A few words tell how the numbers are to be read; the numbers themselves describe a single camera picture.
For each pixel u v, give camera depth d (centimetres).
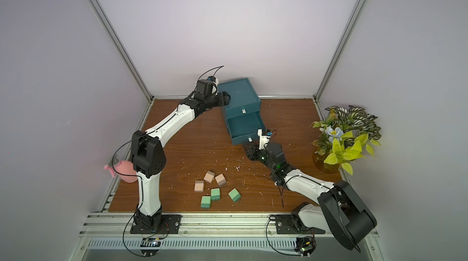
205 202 78
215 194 79
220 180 83
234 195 79
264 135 76
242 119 92
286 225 72
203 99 71
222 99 82
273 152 63
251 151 74
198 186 83
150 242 72
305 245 70
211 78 81
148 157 52
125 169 79
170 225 73
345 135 70
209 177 85
